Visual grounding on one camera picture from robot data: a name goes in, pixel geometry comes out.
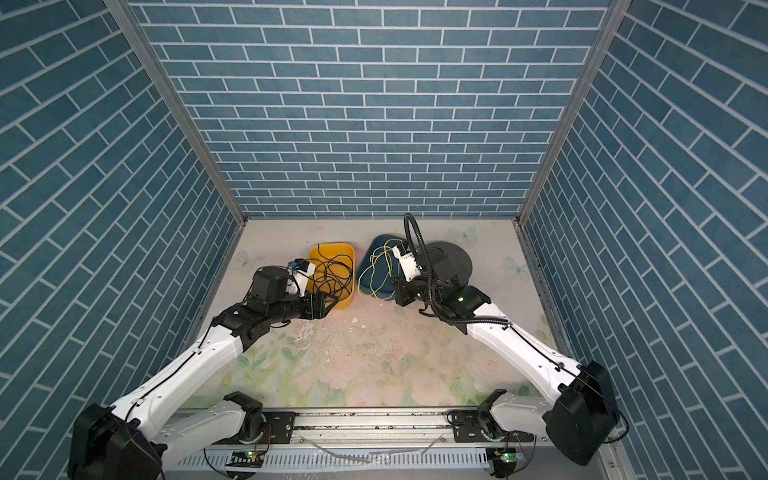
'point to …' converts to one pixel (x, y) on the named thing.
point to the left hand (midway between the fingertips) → (330, 299)
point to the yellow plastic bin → (334, 249)
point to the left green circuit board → (246, 458)
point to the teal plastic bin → (378, 265)
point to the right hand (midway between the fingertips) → (387, 276)
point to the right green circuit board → (508, 457)
